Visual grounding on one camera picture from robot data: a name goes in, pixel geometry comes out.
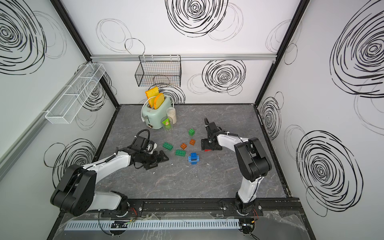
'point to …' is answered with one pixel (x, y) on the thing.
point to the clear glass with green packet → (167, 123)
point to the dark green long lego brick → (167, 146)
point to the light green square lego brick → (191, 132)
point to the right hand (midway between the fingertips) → (208, 146)
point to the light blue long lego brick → (193, 162)
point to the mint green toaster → (154, 110)
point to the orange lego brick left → (183, 146)
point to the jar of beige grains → (171, 112)
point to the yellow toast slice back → (151, 93)
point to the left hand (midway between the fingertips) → (163, 161)
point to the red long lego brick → (207, 150)
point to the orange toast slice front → (158, 100)
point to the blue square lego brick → (193, 156)
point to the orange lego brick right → (192, 142)
